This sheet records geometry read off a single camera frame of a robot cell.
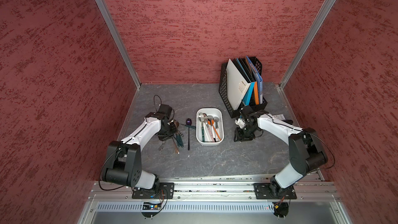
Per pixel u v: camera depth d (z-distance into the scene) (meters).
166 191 0.75
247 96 0.90
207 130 0.95
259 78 0.85
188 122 0.97
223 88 1.06
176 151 0.85
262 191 0.74
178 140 0.90
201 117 0.98
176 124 0.97
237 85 0.88
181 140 0.91
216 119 1.00
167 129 0.74
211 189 0.76
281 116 1.01
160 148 0.89
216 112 1.00
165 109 0.73
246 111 0.74
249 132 0.76
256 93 0.90
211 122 0.98
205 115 1.00
